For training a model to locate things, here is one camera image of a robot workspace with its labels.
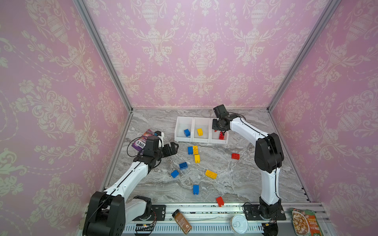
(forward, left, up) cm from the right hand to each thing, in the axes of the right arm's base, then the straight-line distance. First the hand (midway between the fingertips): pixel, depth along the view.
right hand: (216, 125), depth 98 cm
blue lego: (+1, +20, -8) cm, 22 cm away
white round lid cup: (-54, -2, -5) cm, 55 cm away
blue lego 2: (-27, +28, -10) cm, 41 cm away
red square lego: (-18, -10, -10) cm, 23 cm away
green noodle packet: (-55, -36, -11) cm, 67 cm away
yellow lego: (+1, +11, -7) cm, 13 cm away
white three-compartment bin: (+5, +16, -2) cm, 17 cm away
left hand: (-16, +28, +1) cm, 33 cm away
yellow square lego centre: (-19, +14, -8) cm, 26 cm away
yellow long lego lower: (-29, +7, -10) cm, 31 cm away
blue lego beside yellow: (-12, +19, -9) cm, 24 cm away
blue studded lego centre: (-23, +23, -8) cm, 34 cm away
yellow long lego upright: (-13, +15, -9) cm, 22 cm away
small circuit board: (-53, +43, -13) cm, 69 cm away
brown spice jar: (-53, +23, -6) cm, 58 cm away
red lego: (-4, -3, -6) cm, 8 cm away
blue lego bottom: (-37, +16, -9) cm, 42 cm away
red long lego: (-6, -3, -7) cm, 10 cm away
